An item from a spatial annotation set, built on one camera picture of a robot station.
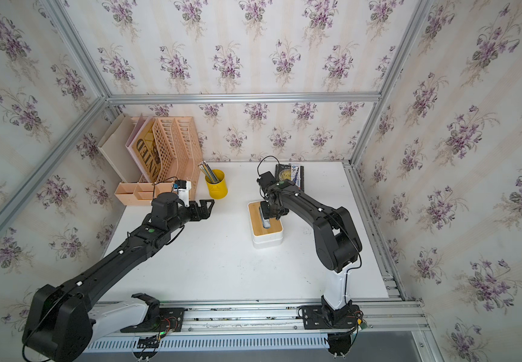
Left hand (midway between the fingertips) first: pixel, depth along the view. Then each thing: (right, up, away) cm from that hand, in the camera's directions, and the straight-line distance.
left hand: (207, 202), depth 82 cm
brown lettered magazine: (-30, +20, +14) cm, 39 cm away
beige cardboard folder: (-40, +22, +7) cm, 46 cm away
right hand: (+25, -5, +11) cm, 28 cm away
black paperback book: (+31, +13, +33) cm, 47 cm away
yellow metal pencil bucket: (0, +4, +20) cm, 20 cm away
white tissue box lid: (+20, -12, +1) cm, 23 cm away
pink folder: (-31, +31, +12) cm, 46 cm away
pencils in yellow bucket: (-4, +12, +17) cm, 21 cm away
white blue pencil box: (+37, +12, +29) cm, 49 cm away
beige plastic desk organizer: (-21, +25, +27) cm, 42 cm away
